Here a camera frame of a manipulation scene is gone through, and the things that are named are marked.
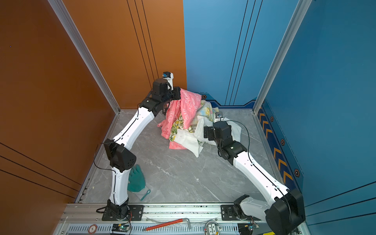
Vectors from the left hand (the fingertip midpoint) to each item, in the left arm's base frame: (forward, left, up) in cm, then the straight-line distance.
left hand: (181, 86), depth 82 cm
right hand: (-19, -18, -12) cm, 28 cm away
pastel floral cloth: (+2, -15, -20) cm, 26 cm away
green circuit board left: (-63, +28, -38) cm, 78 cm away
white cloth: (-18, -6, -29) cm, 34 cm away
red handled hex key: (-61, +4, -36) cm, 71 cm away
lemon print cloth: (-8, +3, -25) cm, 26 cm away
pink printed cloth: (-6, -4, -8) cm, 11 cm away
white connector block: (-63, -16, -28) cm, 71 cm away
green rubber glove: (-40, +25, -37) cm, 60 cm away
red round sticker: (-63, +41, -37) cm, 84 cm away
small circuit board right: (-62, -33, -37) cm, 80 cm away
